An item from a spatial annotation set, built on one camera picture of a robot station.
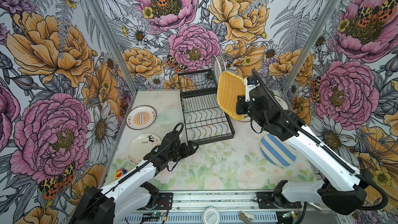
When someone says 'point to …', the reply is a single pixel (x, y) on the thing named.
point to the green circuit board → (154, 214)
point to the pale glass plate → (140, 145)
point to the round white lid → (211, 215)
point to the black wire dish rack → (204, 121)
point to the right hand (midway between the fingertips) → (239, 101)
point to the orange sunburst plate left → (141, 117)
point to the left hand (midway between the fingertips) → (192, 153)
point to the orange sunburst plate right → (282, 102)
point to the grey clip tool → (246, 217)
